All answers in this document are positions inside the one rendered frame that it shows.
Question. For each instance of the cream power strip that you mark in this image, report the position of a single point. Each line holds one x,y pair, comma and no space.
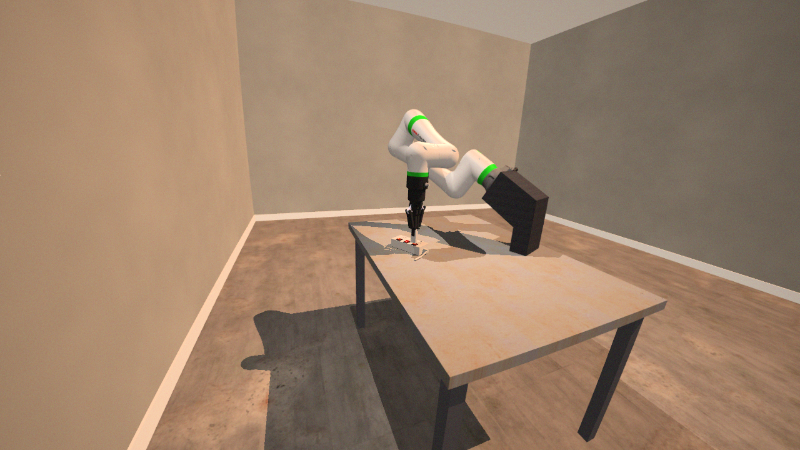
404,243

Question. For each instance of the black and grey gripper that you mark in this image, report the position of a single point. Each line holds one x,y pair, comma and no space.
415,212

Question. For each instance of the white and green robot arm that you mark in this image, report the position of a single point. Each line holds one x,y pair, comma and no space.
432,155

